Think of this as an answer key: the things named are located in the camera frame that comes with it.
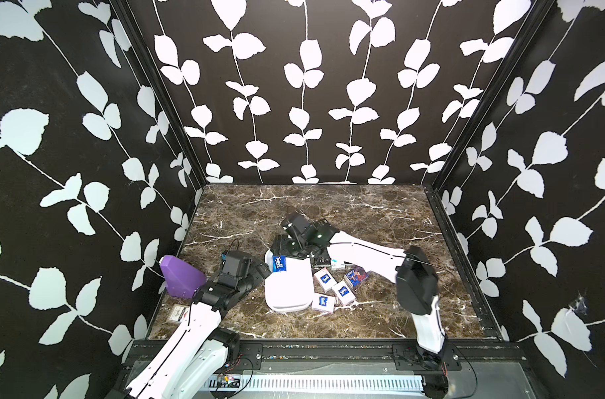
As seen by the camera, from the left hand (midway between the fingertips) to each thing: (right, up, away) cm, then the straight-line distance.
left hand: (262, 269), depth 81 cm
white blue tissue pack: (+20, -12, +1) cm, 24 cm away
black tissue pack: (+19, 0, +11) cm, 22 cm away
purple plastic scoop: (-25, -2, -4) cm, 26 cm away
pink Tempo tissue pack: (+21, -5, +6) cm, 23 cm away
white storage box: (+9, -7, +1) cm, 12 cm away
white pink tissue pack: (+27, -9, +3) cm, 29 cm away
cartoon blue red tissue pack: (+32, -4, +7) cm, 33 cm away
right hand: (+3, +7, +2) cm, 8 cm away
